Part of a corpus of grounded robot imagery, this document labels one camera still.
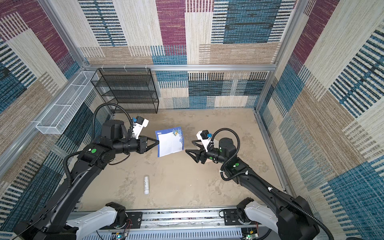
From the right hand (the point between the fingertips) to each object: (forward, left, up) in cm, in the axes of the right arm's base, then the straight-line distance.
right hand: (190, 148), depth 73 cm
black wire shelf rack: (+53, +45, -5) cm, 69 cm away
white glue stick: (-10, +25, -21) cm, 34 cm away
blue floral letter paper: (+4, +9, +1) cm, 10 cm away
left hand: (-1, +14, +8) cm, 16 cm away
